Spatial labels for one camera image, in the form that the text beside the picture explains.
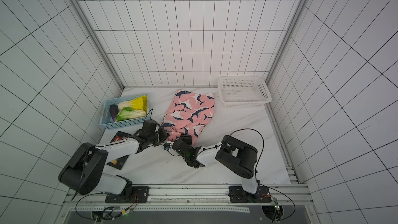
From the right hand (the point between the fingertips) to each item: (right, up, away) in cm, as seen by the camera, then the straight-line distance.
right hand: (179, 138), depth 90 cm
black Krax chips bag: (-37, 0, +2) cm, 37 cm away
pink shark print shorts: (+4, +13, +13) cm, 19 cm away
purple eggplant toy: (-46, +16, +12) cm, 49 cm away
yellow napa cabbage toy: (-28, +20, +9) cm, 36 cm away
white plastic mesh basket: (+46, +29, +27) cm, 61 cm away
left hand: (-7, +1, +2) cm, 7 cm away
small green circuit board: (+48, -26, -21) cm, 58 cm away
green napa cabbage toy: (-32, +15, +5) cm, 35 cm away
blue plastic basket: (-48, +9, +7) cm, 50 cm away
